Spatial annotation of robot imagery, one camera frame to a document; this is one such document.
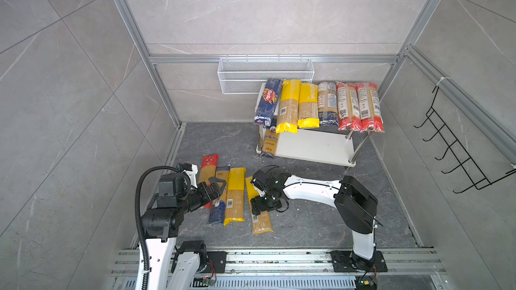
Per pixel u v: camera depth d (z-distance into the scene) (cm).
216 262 73
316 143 104
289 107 74
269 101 75
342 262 73
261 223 80
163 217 44
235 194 88
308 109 73
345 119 71
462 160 64
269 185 68
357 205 47
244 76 101
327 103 76
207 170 98
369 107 74
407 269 75
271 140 101
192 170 63
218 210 83
